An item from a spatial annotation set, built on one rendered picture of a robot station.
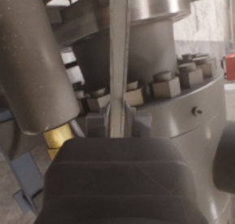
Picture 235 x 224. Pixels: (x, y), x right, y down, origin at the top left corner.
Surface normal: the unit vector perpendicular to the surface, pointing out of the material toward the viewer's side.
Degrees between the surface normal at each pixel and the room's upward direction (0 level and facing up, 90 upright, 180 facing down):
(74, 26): 77
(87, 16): 68
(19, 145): 0
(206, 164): 25
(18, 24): 18
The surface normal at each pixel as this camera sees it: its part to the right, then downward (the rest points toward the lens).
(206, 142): 0.43, 0.16
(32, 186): 0.74, 0.00
